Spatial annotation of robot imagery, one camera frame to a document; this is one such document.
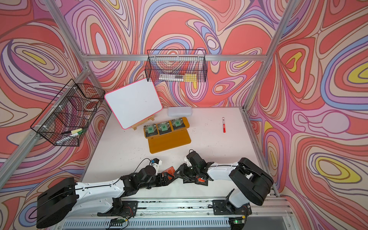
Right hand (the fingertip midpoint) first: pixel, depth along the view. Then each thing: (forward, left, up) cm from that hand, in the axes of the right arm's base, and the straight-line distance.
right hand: (177, 179), depth 82 cm
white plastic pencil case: (+55, +1, 0) cm, 55 cm away
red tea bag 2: (-1, -14, -1) cm, 14 cm away
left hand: (-2, +3, +3) cm, 4 cm away
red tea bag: (+5, +4, -1) cm, 7 cm away
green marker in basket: (+15, +51, +27) cm, 59 cm away
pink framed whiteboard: (+47, +29, +19) cm, 58 cm away
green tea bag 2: (+29, +8, +14) cm, 33 cm away
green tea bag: (+27, +17, +15) cm, 35 cm away
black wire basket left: (+22, +57, +30) cm, 68 cm away
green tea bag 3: (+32, -1, +14) cm, 35 cm away
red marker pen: (+39, -36, -1) cm, 53 cm away
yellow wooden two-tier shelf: (+27, +2, +3) cm, 27 cm away
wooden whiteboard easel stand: (+37, +31, +4) cm, 48 cm away
